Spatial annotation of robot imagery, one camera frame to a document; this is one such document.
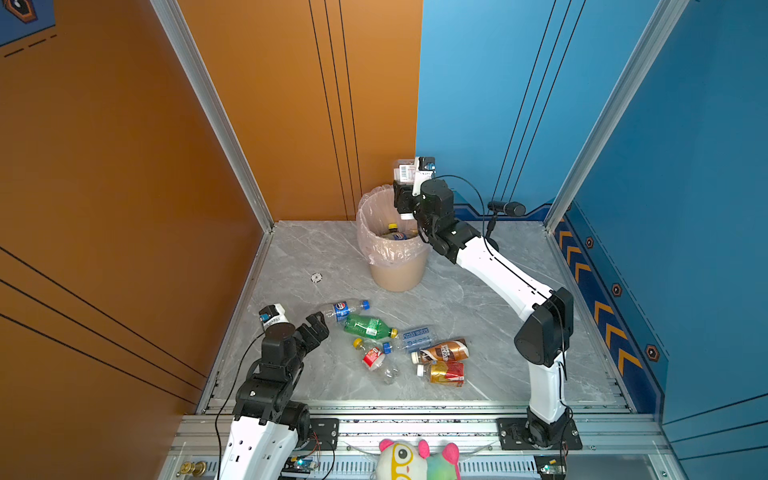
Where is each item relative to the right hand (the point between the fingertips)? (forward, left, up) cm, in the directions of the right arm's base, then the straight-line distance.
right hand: (402, 181), depth 79 cm
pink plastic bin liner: (+3, +6, -24) cm, 25 cm away
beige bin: (-10, +1, -32) cm, 33 cm away
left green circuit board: (-58, +26, -38) cm, 74 cm away
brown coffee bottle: (-33, -13, -32) cm, 48 cm away
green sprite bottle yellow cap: (-26, +10, -32) cm, 43 cm away
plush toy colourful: (-58, 0, -31) cm, 66 cm away
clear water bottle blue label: (-29, -4, -33) cm, 44 cm away
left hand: (-29, +24, -22) cm, 44 cm away
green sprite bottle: (+5, +3, -22) cm, 23 cm away
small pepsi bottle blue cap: (-21, +19, -32) cm, 42 cm away
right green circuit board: (-59, -35, -41) cm, 79 cm away
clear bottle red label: (-36, +8, -34) cm, 50 cm away
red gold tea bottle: (-39, -11, -32) cm, 52 cm away
